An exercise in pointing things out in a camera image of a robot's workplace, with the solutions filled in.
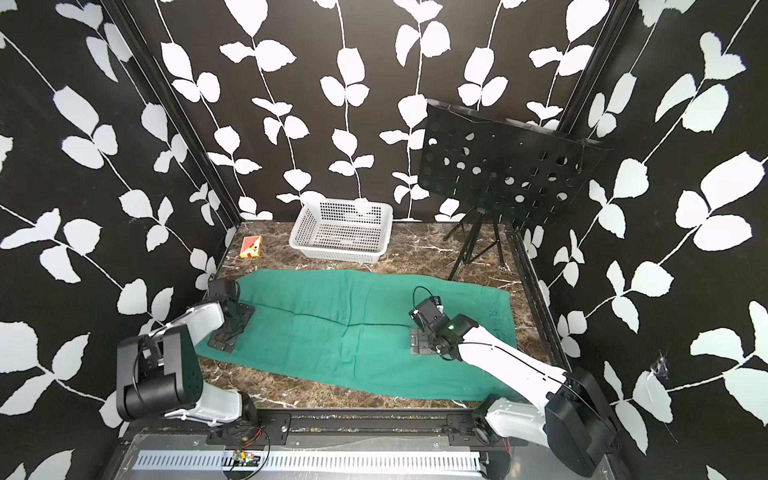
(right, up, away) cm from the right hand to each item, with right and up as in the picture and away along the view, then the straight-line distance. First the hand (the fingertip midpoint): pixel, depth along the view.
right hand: (427, 336), depth 84 cm
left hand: (-57, +3, +8) cm, 58 cm away
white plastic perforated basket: (-30, +33, +34) cm, 56 cm away
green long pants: (-22, +1, +4) cm, 22 cm away
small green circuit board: (-45, -26, -13) cm, 54 cm away
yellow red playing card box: (-64, +26, +27) cm, 74 cm away
